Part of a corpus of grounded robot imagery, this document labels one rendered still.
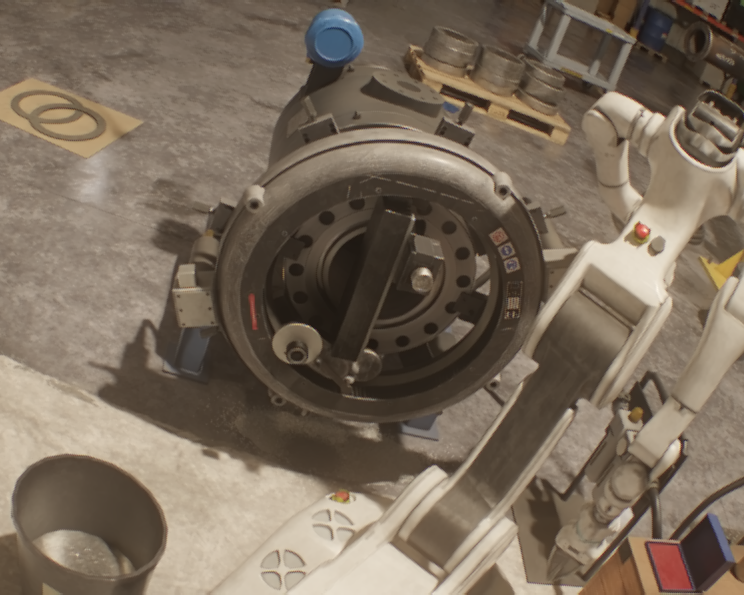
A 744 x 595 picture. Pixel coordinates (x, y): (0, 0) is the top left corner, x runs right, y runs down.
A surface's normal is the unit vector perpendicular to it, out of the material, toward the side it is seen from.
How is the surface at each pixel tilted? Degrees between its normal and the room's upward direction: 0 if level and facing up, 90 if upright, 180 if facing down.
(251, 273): 90
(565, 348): 73
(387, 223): 90
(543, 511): 0
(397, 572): 14
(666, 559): 0
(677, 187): 90
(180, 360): 90
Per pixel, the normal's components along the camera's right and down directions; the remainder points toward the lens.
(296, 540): -0.09, -0.50
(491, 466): -0.47, -0.03
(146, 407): 0.33, -0.81
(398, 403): 0.04, 0.52
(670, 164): -0.88, -0.12
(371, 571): 0.18, -0.73
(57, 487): 0.60, 0.54
